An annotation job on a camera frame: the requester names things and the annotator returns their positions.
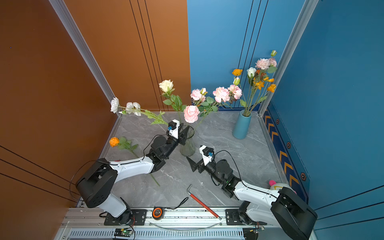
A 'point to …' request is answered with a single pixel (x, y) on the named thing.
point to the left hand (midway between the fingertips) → (186, 124)
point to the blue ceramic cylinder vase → (242, 124)
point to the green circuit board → (123, 232)
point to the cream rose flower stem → (174, 100)
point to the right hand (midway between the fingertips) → (193, 152)
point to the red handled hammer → (202, 203)
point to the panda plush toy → (274, 186)
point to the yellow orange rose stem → (123, 143)
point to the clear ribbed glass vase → (188, 149)
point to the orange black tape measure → (157, 213)
